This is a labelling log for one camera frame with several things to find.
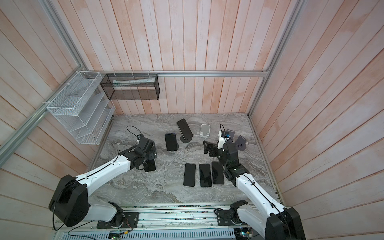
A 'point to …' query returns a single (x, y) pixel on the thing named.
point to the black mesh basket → (131, 86)
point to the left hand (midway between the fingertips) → (148, 154)
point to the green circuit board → (246, 234)
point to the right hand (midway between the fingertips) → (210, 141)
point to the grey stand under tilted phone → (183, 140)
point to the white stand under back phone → (205, 130)
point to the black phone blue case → (171, 141)
